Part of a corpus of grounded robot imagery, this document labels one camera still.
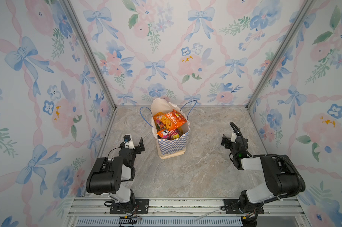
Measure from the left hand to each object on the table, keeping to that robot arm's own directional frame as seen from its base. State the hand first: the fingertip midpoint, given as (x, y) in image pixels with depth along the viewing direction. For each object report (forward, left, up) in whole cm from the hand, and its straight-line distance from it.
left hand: (135, 137), depth 90 cm
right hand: (+4, -63, -2) cm, 63 cm away
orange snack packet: (+4, -26, +14) cm, 30 cm away
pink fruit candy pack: (-4, -22, +9) cm, 24 cm away
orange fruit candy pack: (+4, -17, +13) cm, 22 cm away
